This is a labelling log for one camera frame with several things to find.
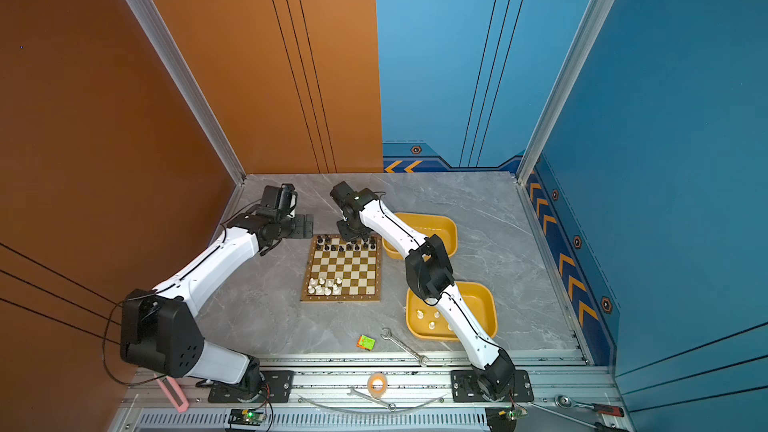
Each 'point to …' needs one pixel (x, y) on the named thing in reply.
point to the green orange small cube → (366, 342)
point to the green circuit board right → (516, 413)
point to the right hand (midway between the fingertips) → (349, 235)
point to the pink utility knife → (174, 391)
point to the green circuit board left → (249, 417)
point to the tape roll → (372, 391)
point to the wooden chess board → (343, 271)
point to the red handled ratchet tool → (565, 401)
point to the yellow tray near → (425, 321)
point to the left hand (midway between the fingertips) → (297, 220)
